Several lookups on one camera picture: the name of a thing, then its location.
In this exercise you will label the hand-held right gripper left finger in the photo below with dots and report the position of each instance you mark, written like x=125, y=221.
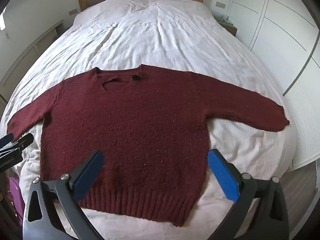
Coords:
x=87, y=177

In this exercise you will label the bed with white sheet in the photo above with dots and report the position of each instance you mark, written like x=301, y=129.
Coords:
x=160, y=32

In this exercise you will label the wooden nightstand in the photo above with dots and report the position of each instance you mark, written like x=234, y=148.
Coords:
x=230, y=27

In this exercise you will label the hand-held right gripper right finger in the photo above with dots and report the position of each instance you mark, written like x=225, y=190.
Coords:
x=223, y=175

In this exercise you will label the beige wall socket plate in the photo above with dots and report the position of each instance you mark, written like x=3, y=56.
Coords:
x=220, y=4
x=73, y=11

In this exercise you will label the dark red knitted sweater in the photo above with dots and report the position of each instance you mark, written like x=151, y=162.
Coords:
x=140, y=130

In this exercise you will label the teal item on nightstand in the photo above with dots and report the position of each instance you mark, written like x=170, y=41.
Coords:
x=225, y=18

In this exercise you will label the bright window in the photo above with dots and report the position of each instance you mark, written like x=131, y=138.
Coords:
x=2, y=20

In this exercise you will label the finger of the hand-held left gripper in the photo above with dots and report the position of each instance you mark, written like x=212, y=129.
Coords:
x=7, y=140
x=25, y=141

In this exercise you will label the white wardrobe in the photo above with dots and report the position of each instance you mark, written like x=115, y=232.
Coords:
x=282, y=30

